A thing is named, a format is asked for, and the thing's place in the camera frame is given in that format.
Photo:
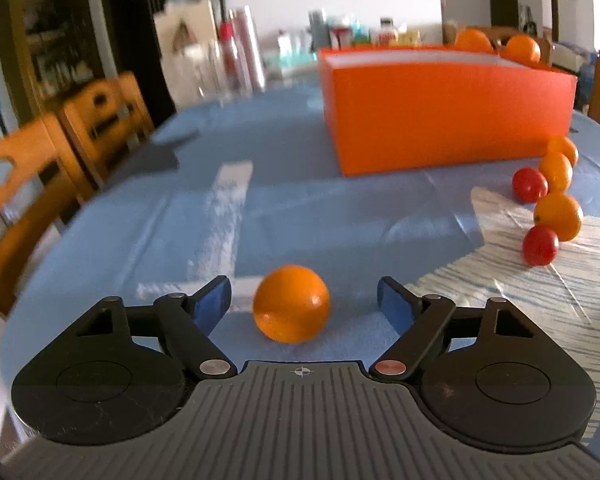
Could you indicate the black handbag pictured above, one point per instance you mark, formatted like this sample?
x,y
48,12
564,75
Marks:
x,y
528,20

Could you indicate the large orange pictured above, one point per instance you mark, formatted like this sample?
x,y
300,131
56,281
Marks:
x,y
522,50
474,41

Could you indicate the pink thermos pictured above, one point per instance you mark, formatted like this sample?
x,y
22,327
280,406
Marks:
x,y
247,50

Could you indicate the small orange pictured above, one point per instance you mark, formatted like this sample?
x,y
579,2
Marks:
x,y
291,304
558,216
556,172
564,149

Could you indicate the blue printed tablecloth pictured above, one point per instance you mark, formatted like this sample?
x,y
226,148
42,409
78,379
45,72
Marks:
x,y
380,220

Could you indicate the blue plastic container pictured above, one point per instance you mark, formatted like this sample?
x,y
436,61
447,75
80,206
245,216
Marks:
x,y
361,34

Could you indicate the orange cardboard box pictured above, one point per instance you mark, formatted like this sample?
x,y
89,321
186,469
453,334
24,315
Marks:
x,y
430,110

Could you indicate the grey thermos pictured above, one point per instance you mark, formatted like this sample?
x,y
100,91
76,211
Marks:
x,y
318,30

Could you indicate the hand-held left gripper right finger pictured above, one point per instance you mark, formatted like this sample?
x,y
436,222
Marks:
x,y
395,305

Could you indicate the red cherry tomato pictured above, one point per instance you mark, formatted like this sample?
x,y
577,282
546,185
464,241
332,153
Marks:
x,y
541,245
529,185

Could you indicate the white paper bag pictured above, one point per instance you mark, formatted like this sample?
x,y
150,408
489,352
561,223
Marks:
x,y
185,45

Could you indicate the red-lidded container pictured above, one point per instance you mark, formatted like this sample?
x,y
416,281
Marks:
x,y
341,37

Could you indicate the dark shelf cabinet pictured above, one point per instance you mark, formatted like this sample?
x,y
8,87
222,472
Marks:
x,y
50,35

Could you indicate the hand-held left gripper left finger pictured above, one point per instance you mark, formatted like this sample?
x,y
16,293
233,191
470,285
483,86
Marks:
x,y
212,302

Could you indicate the black-lidded jar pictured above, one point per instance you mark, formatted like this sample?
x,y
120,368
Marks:
x,y
387,30

